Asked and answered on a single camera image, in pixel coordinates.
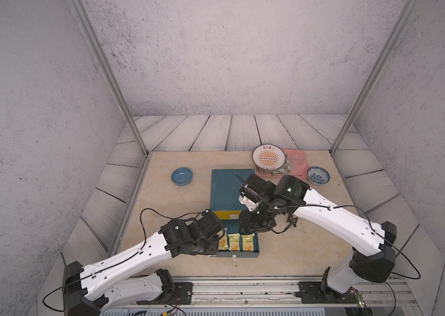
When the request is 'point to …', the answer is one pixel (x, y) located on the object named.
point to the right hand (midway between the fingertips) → (245, 233)
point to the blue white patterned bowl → (318, 175)
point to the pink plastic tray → (286, 171)
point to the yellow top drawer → (228, 214)
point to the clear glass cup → (297, 158)
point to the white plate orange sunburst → (268, 157)
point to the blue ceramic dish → (182, 176)
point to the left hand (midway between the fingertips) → (217, 249)
